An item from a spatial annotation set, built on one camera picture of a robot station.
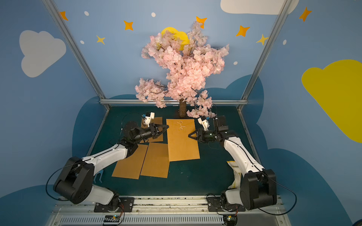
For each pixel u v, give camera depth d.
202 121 0.76
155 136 0.72
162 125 0.76
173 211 0.73
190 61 0.71
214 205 0.75
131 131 0.64
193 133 0.77
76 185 0.43
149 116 0.75
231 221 0.73
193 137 0.75
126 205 0.75
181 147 0.76
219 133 0.63
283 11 0.71
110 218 0.73
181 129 0.78
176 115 1.15
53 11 0.69
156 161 0.89
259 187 0.42
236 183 0.78
